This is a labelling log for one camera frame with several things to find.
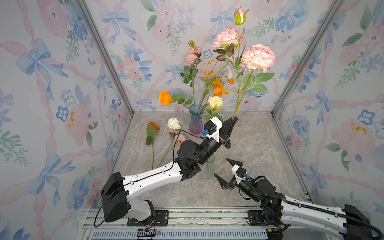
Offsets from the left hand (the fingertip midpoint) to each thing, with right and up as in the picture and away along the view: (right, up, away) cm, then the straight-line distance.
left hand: (235, 116), depth 51 cm
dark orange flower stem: (-43, -6, +53) cm, 68 cm away
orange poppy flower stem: (-7, +17, +37) cm, 42 cm away
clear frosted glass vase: (-7, -25, +30) cm, 39 cm away
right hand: (-1, -21, +19) cm, 28 cm away
